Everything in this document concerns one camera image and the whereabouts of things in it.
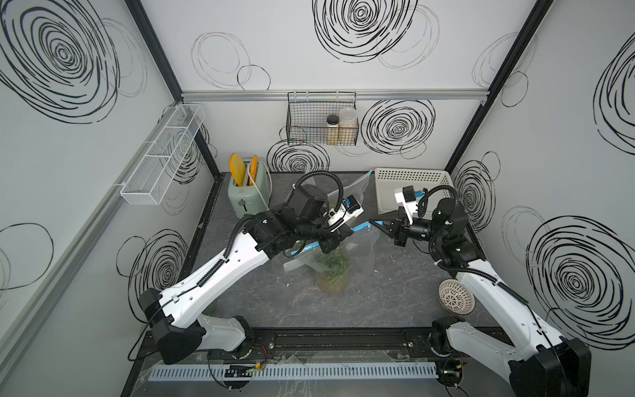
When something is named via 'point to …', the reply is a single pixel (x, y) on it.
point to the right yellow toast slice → (253, 171)
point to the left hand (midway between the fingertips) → (349, 230)
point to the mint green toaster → (247, 199)
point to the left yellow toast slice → (237, 168)
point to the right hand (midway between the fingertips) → (373, 222)
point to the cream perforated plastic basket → (388, 179)
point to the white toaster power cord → (255, 184)
